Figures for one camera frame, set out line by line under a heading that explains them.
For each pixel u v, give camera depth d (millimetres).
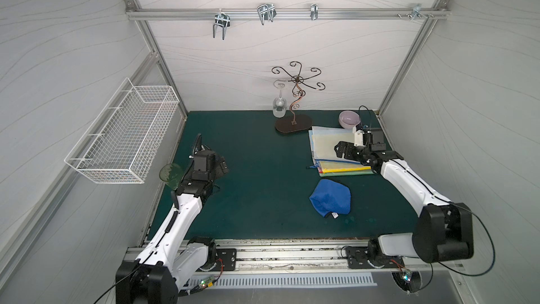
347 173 948
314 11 783
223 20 781
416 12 765
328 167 961
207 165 612
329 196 841
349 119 1185
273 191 903
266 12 765
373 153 640
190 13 751
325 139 1104
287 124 1115
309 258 753
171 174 915
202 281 687
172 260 431
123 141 689
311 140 1078
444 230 421
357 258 734
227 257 735
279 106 953
